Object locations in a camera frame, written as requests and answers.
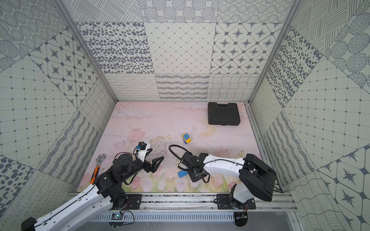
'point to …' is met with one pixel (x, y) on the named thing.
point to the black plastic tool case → (223, 114)
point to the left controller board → (116, 216)
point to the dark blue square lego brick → (184, 141)
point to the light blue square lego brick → (186, 136)
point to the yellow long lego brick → (188, 140)
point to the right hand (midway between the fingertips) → (198, 176)
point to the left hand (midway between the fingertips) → (159, 155)
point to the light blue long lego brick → (182, 173)
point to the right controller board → (241, 218)
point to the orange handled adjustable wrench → (99, 159)
